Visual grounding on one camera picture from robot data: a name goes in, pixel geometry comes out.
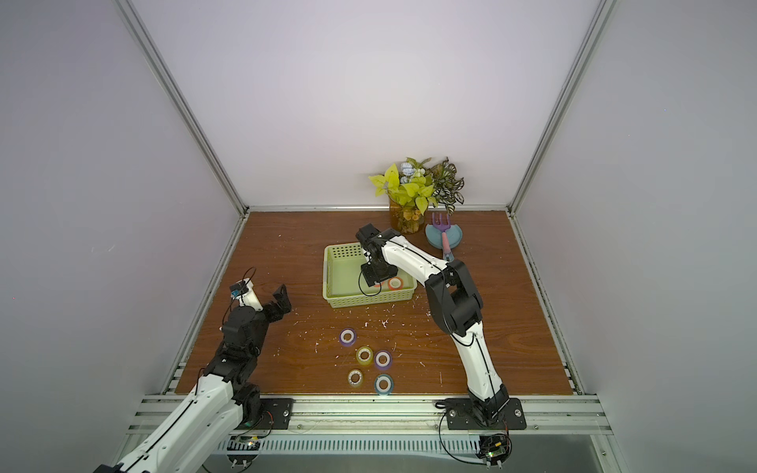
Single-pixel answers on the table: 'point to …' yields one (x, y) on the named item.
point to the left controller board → (241, 450)
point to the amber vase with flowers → (415, 185)
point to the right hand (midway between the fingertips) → (378, 272)
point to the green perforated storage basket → (344, 285)
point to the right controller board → (494, 448)
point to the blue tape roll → (383, 384)
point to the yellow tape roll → (364, 355)
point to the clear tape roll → (355, 377)
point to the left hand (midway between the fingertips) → (273, 288)
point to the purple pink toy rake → (444, 227)
